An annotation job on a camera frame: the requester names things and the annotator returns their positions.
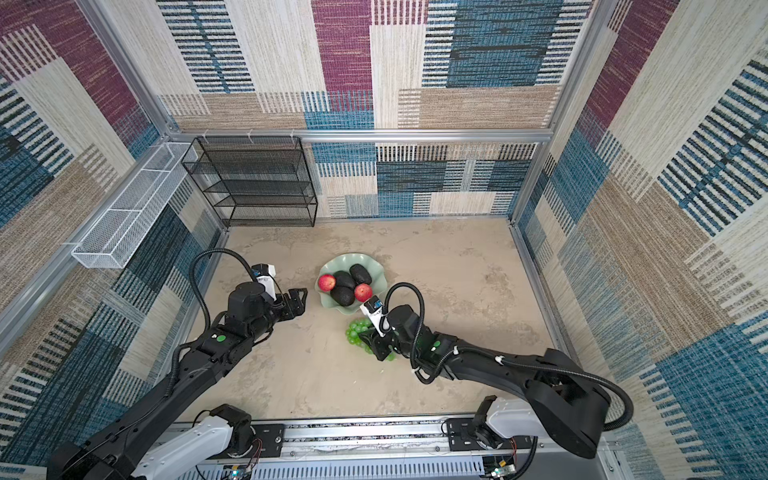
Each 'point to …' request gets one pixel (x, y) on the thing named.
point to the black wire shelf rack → (255, 181)
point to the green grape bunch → (354, 327)
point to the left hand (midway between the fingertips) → (295, 288)
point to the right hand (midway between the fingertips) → (367, 334)
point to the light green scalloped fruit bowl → (327, 300)
